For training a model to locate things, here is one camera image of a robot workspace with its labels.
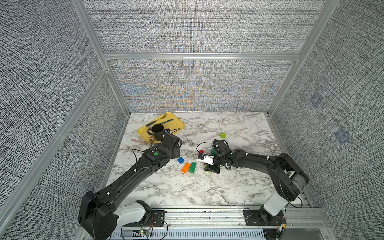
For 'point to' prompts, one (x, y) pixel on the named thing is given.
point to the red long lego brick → (201, 151)
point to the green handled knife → (167, 121)
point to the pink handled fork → (138, 140)
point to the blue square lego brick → (181, 160)
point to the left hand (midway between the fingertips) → (175, 147)
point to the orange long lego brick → (186, 167)
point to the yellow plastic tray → (175, 124)
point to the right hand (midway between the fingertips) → (205, 161)
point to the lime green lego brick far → (223, 135)
